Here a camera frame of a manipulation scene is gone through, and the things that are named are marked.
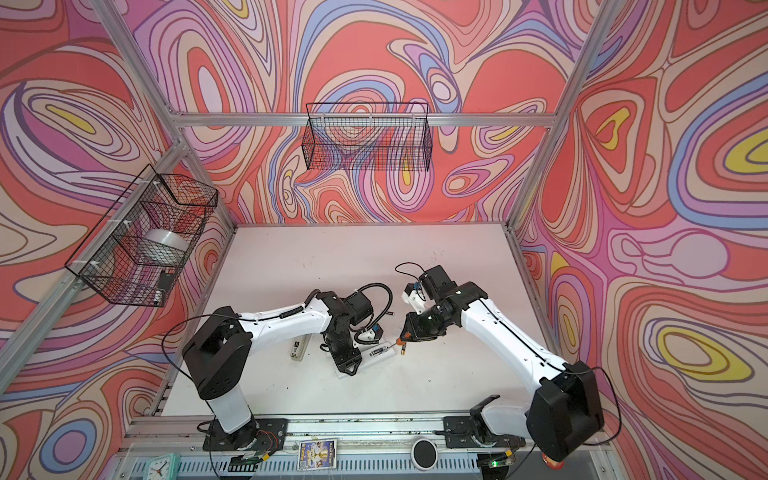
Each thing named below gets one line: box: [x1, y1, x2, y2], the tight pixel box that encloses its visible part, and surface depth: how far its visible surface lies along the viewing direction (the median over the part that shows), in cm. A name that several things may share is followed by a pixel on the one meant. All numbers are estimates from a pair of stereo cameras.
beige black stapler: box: [290, 334, 313, 362], surface depth 86 cm
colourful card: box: [297, 439, 337, 471], surface depth 71 cm
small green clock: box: [143, 453, 181, 480], surface depth 69 cm
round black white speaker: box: [411, 438, 438, 471], surface depth 68 cm
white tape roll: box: [141, 228, 190, 265], surface depth 74 cm
